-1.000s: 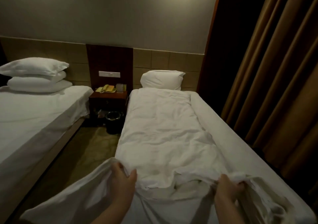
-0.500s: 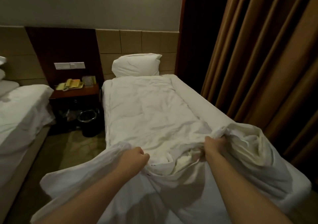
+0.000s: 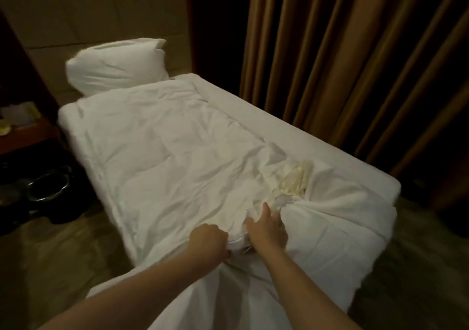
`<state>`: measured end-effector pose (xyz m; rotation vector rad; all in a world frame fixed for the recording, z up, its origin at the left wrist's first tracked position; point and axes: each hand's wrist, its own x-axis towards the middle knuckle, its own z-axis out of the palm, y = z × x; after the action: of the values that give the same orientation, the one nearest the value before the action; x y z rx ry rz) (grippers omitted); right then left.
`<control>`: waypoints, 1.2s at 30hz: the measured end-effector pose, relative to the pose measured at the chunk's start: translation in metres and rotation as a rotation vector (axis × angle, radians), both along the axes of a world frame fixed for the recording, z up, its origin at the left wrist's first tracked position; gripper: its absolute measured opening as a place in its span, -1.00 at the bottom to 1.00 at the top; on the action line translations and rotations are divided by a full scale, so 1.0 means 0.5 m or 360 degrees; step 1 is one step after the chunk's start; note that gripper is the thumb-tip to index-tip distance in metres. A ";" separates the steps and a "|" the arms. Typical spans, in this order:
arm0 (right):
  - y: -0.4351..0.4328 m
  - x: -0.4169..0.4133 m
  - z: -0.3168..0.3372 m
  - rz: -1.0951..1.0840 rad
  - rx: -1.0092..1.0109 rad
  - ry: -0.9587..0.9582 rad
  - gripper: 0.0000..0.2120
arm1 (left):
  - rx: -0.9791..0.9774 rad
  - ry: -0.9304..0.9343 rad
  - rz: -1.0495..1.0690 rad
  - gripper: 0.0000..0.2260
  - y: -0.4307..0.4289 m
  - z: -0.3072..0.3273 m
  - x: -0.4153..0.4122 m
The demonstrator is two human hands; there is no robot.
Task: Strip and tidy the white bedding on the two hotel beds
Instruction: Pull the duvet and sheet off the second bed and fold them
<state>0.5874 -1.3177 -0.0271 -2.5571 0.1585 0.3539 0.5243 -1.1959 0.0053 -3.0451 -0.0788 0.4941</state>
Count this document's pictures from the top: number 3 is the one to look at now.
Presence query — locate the person's left hand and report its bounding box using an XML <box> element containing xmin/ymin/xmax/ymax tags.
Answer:
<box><xmin>183</xmin><ymin>223</ymin><xmax>233</xmax><ymax>272</ymax></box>

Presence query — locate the person's right hand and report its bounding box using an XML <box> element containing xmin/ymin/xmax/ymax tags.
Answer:
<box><xmin>245</xmin><ymin>202</ymin><xmax>290</xmax><ymax>263</ymax></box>

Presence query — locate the white duvet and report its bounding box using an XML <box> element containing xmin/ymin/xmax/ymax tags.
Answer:
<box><xmin>57</xmin><ymin>76</ymin><xmax>399</xmax><ymax>330</ymax></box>

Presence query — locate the white pillow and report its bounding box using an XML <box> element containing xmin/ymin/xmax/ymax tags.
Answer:
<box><xmin>64</xmin><ymin>38</ymin><xmax>171</xmax><ymax>98</ymax></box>

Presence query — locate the person's right forearm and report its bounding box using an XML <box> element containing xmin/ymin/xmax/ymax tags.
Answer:
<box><xmin>260</xmin><ymin>249</ymin><xmax>363</xmax><ymax>330</ymax></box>

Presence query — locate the person's left forearm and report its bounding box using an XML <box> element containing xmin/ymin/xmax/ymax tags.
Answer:
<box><xmin>40</xmin><ymin>253</ymin><xmax>213</xmax><ymax>330</ymax></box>

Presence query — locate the black trash bin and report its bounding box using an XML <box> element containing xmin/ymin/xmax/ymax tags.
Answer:
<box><xmin>25</xmin><ymin>166</ymin><xmax>74</xmax><ymax>204</ymax></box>

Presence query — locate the brown curtain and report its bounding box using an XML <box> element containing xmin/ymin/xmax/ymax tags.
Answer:
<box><xmin>238</xmin><ymin>0</ymin><xmax>469</xmax><ymax>210</ymax></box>

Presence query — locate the dark wooden column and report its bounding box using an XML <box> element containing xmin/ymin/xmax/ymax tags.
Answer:
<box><xmin>183</xmin><ymin>0</ymin><xmax>254</xmax><ymax>96</ymax></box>

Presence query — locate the reddish wooden nightstand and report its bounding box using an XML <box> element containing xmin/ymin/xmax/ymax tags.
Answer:
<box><xmin>0</xmin><ymin>117</ymin><xmax>63</xmax><ymax>232</ymax></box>

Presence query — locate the pale green box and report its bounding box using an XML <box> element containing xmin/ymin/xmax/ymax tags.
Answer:
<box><xmin>3</xmin><ymin>101</ymin><xmax>43</xmax><ymax>127</ymax></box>

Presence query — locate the beige padded headboard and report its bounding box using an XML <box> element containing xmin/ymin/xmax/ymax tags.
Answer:
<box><xmin>0</xmin><ymin>0</ymin><xmax>193</xmax><ymax>107</ymax></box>

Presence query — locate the dark wooden wall panel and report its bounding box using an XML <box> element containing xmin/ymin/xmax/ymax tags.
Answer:
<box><xmin>0</xmin><ymin>11</ymin><xmax>60</xmax><ymax>125</ymax></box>

